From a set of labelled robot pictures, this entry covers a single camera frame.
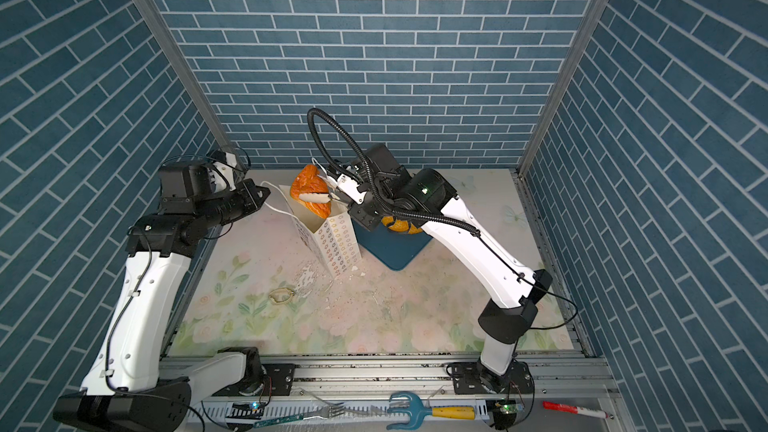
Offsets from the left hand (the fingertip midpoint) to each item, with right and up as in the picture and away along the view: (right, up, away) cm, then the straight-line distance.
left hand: (272, 188), depth 68 cm
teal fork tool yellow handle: (+34, -52, 0) cm, 62 cm away
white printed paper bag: (+12, -13, +11) cm, 21 cm away
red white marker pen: (+72, -52, +1) cm, 89 cm away
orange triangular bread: (+7, +2, +5) cm, 9 cm away
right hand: (+19, -2, -2) cm, 19 cm away
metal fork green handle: (+13, -53, +1) cm, 54 cm away
